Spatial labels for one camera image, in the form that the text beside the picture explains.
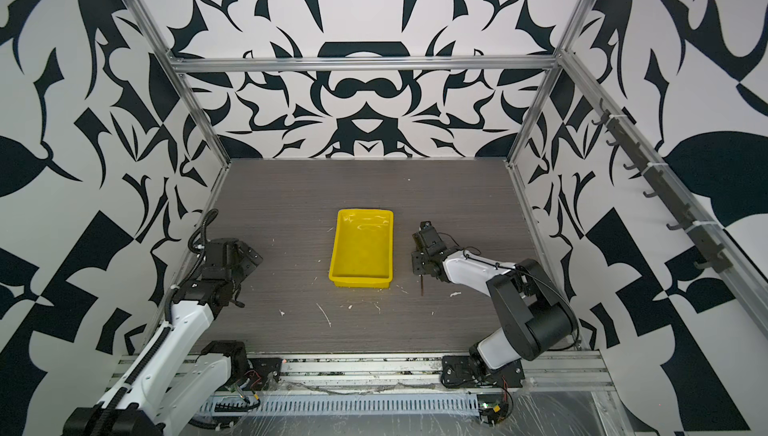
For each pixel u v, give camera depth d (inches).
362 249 38.0
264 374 29.2
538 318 17.8
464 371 29.3
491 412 28.1
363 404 28.1
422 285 35.1
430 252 28.6
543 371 29.9
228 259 25.1
